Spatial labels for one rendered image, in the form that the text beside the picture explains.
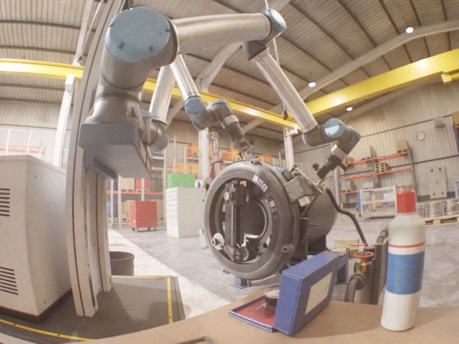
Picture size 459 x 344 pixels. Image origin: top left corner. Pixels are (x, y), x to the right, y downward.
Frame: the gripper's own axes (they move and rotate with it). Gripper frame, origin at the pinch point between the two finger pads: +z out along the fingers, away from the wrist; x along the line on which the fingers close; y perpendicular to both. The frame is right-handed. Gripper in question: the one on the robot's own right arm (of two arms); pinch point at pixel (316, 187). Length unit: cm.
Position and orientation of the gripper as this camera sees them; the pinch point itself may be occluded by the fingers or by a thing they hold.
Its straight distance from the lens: 126.4
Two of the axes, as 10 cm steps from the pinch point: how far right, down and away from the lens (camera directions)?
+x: -5.9, 1.0, -8.0
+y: -6.4, -6.6, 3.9
